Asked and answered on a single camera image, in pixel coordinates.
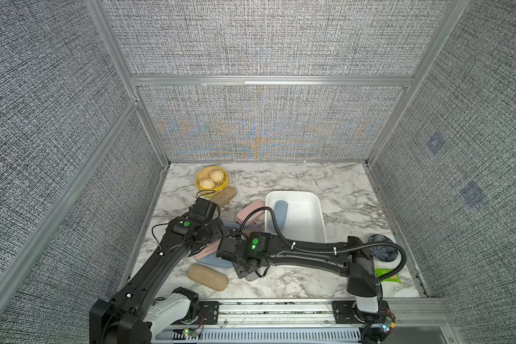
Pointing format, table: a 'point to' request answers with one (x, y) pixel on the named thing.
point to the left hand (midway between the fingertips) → (219, 232)
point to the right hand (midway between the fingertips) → (242, 261)
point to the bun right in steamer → (217, 175)
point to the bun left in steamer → (206, 183)
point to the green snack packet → (380, 272)
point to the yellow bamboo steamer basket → (205, 172)
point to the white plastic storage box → (299, 214)
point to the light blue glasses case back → (280, 208)
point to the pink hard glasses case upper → (254, 216)
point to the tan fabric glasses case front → (207, 276)
